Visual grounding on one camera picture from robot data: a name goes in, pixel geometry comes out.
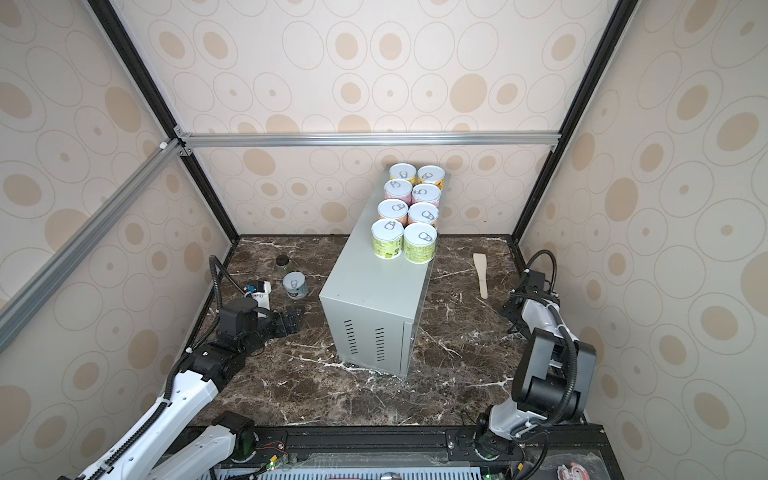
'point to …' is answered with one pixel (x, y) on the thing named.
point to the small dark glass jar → (282, 259)
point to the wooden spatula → (481, 264)
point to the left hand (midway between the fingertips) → (297, 306)
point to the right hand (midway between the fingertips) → (525, 320)
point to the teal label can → (296, 285)
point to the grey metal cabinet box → (371, 307)
